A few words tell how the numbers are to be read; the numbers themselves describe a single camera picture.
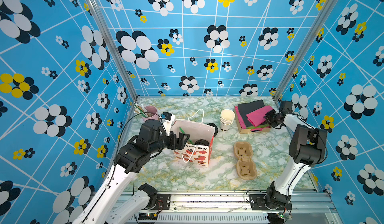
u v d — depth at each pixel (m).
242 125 0.99
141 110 0.87
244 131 0.96
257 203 0.72
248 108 1.07
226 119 0.89
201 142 0.79
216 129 0.99
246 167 0.82
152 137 0.50
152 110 0.94
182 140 0.57
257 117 1.02
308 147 0.53
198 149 0.67
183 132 0.83
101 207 0.38
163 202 0.72
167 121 0.58
